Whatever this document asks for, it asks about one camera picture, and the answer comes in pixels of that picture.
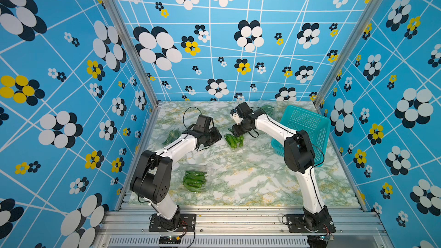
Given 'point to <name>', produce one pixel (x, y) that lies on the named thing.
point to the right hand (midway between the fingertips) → (238, 129)
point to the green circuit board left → (169, 239)
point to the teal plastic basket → (317, 126)
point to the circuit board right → (319, 241)
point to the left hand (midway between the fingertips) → (223, 134)
